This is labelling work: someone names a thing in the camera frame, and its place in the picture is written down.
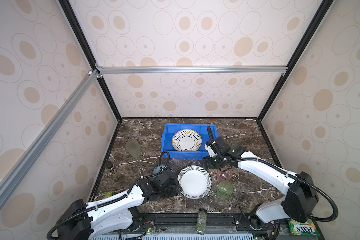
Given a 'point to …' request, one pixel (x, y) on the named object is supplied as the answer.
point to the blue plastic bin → (169, 130)
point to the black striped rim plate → (195, 182)
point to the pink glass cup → (226, 175)
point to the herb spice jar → (202, 221)
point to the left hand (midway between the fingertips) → (184, 190)
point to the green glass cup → (225, 189)
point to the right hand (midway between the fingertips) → (205, 164)
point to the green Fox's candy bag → (307, 228)
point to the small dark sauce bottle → (110, 165)
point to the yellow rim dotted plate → (187, 140)
